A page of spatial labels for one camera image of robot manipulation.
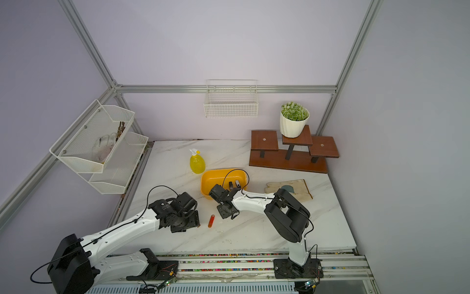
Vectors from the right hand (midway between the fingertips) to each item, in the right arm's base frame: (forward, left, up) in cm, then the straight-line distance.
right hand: (230, 211), depth 91 cm
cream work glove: (+13, -38, -2) cm, 40 cm away
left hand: (-9, +17, +6) cm, 20 cm away
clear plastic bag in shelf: (+17, +54, +32) cm, 65 cm away
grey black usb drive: (+14, 0, +2) cm, 14 cm away
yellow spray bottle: (+24, +18, +11) cm, 32 cm away
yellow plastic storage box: (+19, +4, +3) cm, 20 cm away
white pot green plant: (+28, -30, +35) cm, 54 cm away
